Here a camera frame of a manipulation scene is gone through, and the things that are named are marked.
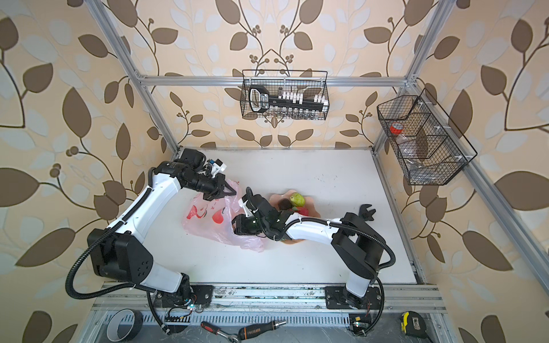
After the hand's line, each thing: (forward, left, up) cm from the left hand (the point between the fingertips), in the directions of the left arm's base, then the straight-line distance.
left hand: (237, 191), depth 76 cm
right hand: (-11, +3, -9) cm, 15 cm away
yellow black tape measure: (-36, -59, -19) cm, 72 cm away
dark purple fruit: (+4, -17, -15) cm, 23 cm away
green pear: (+5, -23, -13) cm, 27 cm away
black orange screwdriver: (-39, -9, -19) cm, 44 cm away
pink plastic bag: (-9, +7, -4) cm, 12 cm away
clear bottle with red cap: (+17, -64, +8) cm, 66 cm away
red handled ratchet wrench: (-41, -2, -20) cm, 46 cm away
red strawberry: (+1, -25, -15) cm, 30 cm away
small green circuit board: (-36, -44, -24) cm, 62 cm away
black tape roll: (-39, +35, -23) cm, 57 cm away
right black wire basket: (+13, -68, +12) cm, 70 cm away
